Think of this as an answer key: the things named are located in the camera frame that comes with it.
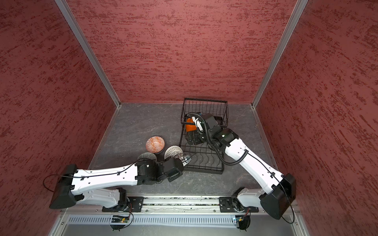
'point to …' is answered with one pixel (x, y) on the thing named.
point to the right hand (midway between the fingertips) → (192, 138)
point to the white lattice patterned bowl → (174, 151)
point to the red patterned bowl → (155, 144)
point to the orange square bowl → (190, 127)
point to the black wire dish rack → (204, 159)
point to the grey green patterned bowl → (147, 155)
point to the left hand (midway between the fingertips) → (176, 165)
